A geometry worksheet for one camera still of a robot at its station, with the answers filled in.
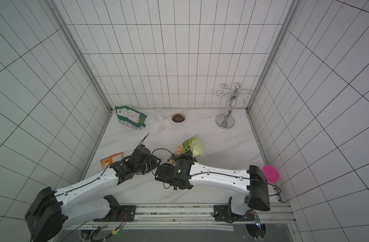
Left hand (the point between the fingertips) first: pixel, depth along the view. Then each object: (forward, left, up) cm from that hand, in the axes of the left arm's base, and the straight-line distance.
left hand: (157, 164), depth 82 cm
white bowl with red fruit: (+36, -10, -2) cm, 37 cm away
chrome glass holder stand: (+37, -45, -6) cm, 58 cm away
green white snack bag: (+32, +23, +2) cm, 39 cm away
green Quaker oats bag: (+1, -20, +20) cm, 28 cm away
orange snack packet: (+7, +27, -7) cm, 29 cm away
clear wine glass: (+31, +2, +6) cm, 32 cm away
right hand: (0, -16, +15) cm, 22 cm away
